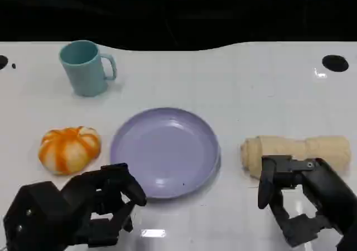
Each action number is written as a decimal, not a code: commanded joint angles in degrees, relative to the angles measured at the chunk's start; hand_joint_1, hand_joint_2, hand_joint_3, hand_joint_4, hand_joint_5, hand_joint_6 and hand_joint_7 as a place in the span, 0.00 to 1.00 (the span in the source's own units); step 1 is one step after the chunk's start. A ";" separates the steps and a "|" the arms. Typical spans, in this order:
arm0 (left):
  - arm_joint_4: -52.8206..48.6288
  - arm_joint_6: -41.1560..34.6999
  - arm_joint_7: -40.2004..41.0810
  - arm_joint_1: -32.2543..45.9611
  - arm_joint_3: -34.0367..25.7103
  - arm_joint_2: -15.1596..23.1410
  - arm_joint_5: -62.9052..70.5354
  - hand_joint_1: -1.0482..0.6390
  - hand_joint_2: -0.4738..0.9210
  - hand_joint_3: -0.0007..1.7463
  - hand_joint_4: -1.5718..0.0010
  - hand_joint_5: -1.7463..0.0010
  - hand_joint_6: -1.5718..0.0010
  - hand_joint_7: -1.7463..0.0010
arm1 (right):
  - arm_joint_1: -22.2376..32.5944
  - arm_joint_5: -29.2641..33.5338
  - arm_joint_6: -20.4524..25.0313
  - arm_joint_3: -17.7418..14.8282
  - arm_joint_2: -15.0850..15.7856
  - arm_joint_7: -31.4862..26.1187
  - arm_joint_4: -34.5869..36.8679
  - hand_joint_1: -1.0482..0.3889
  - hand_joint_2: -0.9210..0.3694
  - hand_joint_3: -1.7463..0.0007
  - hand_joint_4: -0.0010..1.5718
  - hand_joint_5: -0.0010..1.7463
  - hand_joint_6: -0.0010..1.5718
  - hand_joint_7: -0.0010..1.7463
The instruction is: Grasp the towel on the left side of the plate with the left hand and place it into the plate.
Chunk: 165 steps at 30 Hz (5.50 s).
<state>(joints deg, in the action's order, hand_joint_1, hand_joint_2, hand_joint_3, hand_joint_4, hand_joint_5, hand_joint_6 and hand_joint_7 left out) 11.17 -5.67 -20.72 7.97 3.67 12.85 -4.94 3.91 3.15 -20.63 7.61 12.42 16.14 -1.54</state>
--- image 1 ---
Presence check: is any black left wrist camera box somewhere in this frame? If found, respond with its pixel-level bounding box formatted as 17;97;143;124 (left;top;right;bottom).
3;180;86;251

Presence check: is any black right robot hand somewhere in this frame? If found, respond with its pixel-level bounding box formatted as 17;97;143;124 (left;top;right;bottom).
257;155;357;248

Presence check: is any lilac plate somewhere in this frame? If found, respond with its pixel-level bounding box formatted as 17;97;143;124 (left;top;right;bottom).
109;107;221;200

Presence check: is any beige towel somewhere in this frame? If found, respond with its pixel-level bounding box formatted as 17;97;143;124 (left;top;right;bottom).
240;135;351;180

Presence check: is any pale green mug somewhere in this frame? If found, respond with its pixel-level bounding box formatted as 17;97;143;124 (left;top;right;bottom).
59;40;118;98

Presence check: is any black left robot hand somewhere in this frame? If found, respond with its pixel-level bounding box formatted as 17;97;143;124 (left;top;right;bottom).
59;162;147;248

